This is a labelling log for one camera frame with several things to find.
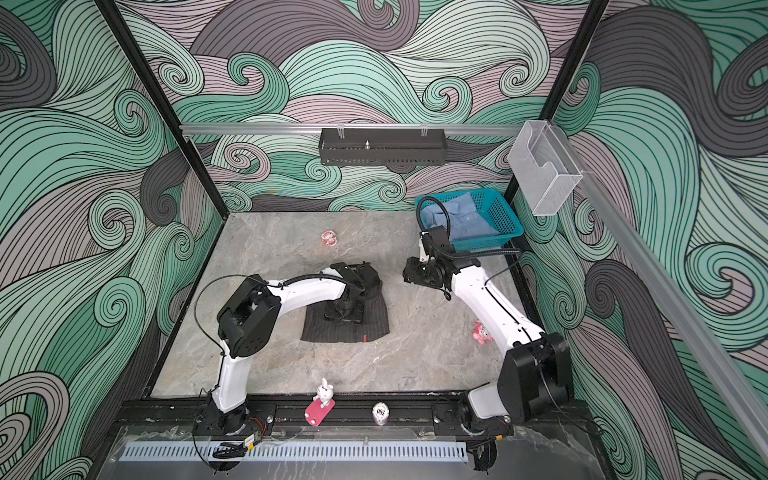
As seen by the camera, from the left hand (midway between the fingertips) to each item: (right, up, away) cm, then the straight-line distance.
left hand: (348, 319), depth 90 cm
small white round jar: (+10, -16, -21) cm, 28 cm away
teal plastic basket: (+55, +39, +26) cm, 73 cm away
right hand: (+19, +15, -7) cm, 25 cm away
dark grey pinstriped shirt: (-9, -1, -4) cm, 10 cm away
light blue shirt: (+42, +33, +23) cm, 59 cm away
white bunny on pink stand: (-5, -16, -19) cm, 25 cm away
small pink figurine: (-9, +26, +20) cm, 34 cm away
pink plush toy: (+40, -3, -5) cm, 40 cm away
